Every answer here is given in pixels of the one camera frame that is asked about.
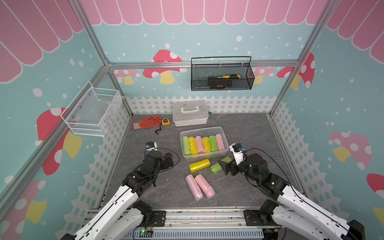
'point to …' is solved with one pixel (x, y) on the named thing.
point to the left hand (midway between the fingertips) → (164, 158)
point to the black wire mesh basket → (200, 73)
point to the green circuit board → (145, 233)
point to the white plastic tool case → (191, 112)
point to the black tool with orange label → (219, 83)
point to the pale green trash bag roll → (186, 145)
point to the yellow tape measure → (165, 121)
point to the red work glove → (147, 123)
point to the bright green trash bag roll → (213, 143)
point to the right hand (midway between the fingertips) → (225, 156)
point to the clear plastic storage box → (207, 132)
